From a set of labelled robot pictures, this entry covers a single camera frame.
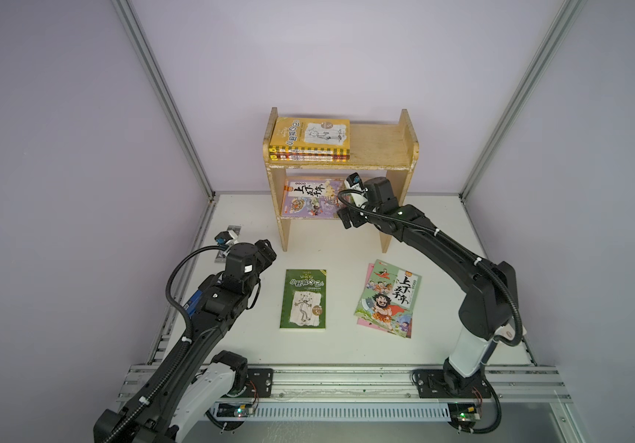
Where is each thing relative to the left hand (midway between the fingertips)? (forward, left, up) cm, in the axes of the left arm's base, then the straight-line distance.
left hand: (263, 246), depth 78 cm
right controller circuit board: (-37, -55, -22) cm, 70 cm away
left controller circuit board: (-37, +6, -22) cm, 44 cm away
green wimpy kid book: (-7, -11, -21) cm, 25 cm away
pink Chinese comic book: (-14, -30, -22) cm, 39 cm away
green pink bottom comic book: (-6, -40, -21) cm, 45 cm away
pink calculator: (-17, -74, -19) cm, 78 cm away
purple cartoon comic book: (+20, -13, 0) cm, 24 cm away
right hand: (+14, -26, -1) cm, 30 cm away
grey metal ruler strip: (+24, +19, -22) cm, 37 cm away
